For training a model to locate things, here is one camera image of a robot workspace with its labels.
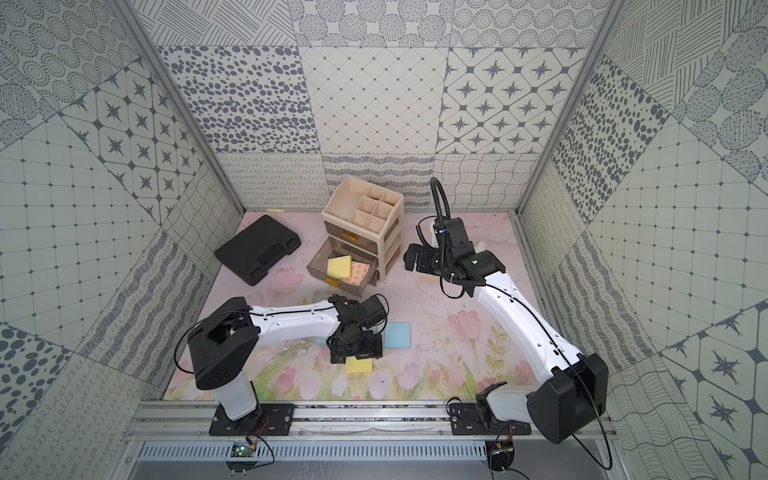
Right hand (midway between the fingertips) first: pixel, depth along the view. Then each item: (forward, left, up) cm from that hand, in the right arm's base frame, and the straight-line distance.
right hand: (420, 262), depth 79 cm
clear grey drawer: (+9, +20, -1) cm, 22 cm away
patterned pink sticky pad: (+4, +18, -11) cm, 22 cm away
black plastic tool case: (+14, +58, -15) cm, 62 cm away
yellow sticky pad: (+6, +25, -12) cm, 28 cm away
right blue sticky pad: (-12, +6, -20) cm, 24 cm away
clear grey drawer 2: (+14, +28, -12) cm, 33 cm away
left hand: (-21, +12, -20) cm, 31 cm away
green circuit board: (-40, +44, -23) cm, 64 cm away
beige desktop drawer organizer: (+13, +15, +5) cm, 20 cm away
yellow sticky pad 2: (-21, +19, -20) cm, 34 cm away
